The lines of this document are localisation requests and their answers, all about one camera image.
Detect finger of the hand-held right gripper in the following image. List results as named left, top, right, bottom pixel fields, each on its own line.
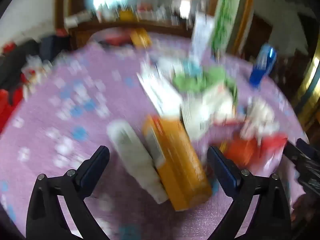
left=296, top=165, right=320, bottom=196
left=284, top=138, right=320, bottom=167

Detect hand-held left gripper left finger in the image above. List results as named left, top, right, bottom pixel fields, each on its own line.
left=26, top=145, right=110, bottom=240

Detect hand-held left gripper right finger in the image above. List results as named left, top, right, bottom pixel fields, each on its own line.
left=207, top=145, right=292, bottom=240

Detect orange wrapper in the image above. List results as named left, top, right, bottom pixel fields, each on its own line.
left=220, top=135, right=260, bottom=168

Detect orange cardboard box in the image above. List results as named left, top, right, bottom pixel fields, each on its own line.
left=142, top=115, right=213, bottom=212

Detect red and white wrapper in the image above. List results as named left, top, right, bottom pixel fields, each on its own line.
left=239, top=97, right=288, bottom=170

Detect green packet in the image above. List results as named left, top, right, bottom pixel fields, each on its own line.
left=172, top=67, right=238, bottom=100

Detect white and blue carton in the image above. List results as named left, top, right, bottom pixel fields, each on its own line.
left=137, top=62, right=183, bottom=118

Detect purple floral tablecloth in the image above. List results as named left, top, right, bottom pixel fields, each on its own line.
left=0, top=31, right=310, bottom=240

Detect blue drink can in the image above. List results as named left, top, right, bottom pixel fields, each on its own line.
left=249, top=44, right=277, bottom=88

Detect teal small box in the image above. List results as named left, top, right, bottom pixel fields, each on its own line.
left=181, top=60, right=203, bottom=77

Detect white plastic bag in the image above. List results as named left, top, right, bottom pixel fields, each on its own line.
left=21, top=55, right=53, bottom=85

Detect dark brown door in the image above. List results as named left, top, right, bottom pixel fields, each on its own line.
left=246, top=15, right=273, bottom=63

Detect white squeeze tube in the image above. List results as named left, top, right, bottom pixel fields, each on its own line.
left=187, top=14, right=217, bottom=65

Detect red pouch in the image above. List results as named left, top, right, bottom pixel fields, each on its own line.
left=104, top=30, right=133, bottom=47

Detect black sofa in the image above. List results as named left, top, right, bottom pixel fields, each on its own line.
left=0, top=37, right=70, bottom=90

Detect wooden cabinet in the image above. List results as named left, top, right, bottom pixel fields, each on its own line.
left=67, top=20, right=195, bottom=50

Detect white flat box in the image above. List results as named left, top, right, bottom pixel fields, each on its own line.
left=64, top=12, right=92, bottom=29

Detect small yellow tub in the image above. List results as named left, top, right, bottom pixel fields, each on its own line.
left=119, top=10, right=135, bottom=22

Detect green bamboo wall panel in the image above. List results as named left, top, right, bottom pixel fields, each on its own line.
left=211, top=0, right=244, bottom=53

